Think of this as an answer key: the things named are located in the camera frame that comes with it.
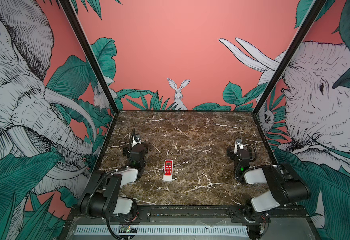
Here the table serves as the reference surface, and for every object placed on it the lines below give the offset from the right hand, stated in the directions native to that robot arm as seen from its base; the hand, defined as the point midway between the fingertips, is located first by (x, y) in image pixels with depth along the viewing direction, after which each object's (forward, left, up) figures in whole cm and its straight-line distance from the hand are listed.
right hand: (238, 142), depth 91 cm
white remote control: (-17, +43, -7) cm, 47 cm away
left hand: (-1, +65, +3) cm, 65 cm away
